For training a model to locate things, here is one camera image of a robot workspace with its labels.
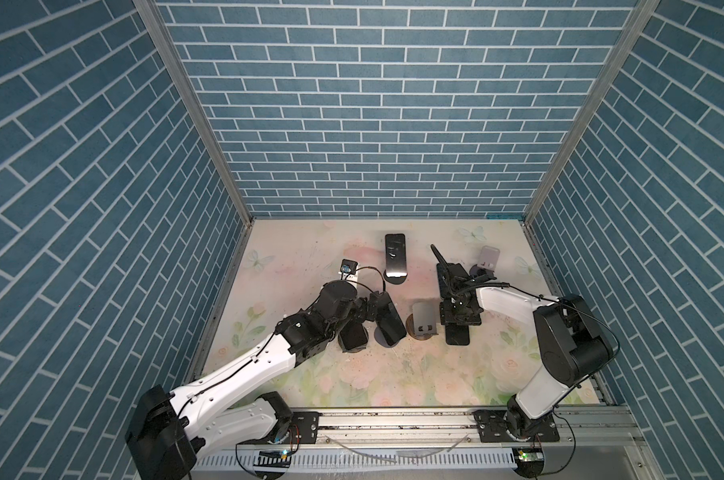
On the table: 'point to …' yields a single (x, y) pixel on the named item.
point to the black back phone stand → (394, 279)
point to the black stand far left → (355, 349)
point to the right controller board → (529, 457)
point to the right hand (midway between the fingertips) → (450, 317)
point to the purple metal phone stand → (488, 257)
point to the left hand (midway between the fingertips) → (365, 290)
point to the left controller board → (277, 459)
